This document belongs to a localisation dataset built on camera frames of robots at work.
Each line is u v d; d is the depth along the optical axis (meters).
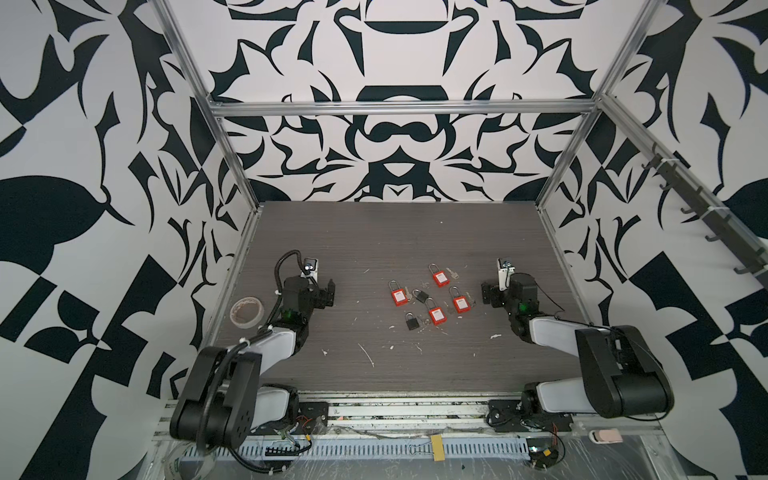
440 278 0.98
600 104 0.89
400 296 0.94
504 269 0.81
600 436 0.70
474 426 0.74
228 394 0.43
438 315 0.90
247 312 0.91
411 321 0.90
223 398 0.42
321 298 0.83
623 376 0.44
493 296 0.85
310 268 0.78
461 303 0.93
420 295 0.95
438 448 0.70
